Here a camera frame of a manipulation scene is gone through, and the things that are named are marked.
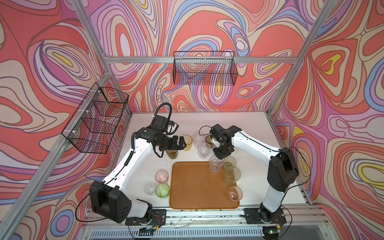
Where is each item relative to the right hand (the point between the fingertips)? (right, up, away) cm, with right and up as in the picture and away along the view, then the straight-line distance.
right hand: (223, 158), depth 85 cm
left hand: (-24, +9, -8) cm, 27 cm away
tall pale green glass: (+6, -10, +1) cm, 11 cm away
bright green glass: (-34, -17, -3) cm, 39 cm away
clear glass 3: (-4, -5, +6) cm, 8 cm away
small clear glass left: (-41, -15, -5) cm, 44 cm away
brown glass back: (-7, +10, +8) cm, 15 cm away
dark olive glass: (-31, +1, +8) cm, 32 cm away
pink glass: (+5, -18, -5) cm, 20 cm away
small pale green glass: (+5, -3, +4) cm, 7 cm away
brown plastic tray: (-17, -16, -1) cm, 23 cm away
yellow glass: (-20, +9, +12) cm, 25 cm away
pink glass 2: (-36, -10, -1) cm, 37 cm away
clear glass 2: (-11, +4, +10) cm, 15 cm away
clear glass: (-14, +9, +16) cm, 23 cm away
